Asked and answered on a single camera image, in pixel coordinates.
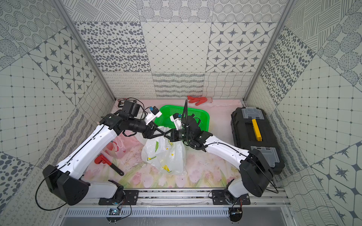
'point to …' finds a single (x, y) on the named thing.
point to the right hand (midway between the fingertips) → (164, 136)
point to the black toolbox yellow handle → (251, 128)
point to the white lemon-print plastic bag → (169, 157)
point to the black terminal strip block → (121, 102)
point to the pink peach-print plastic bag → (124, 145)
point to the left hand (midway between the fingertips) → (164, 132)
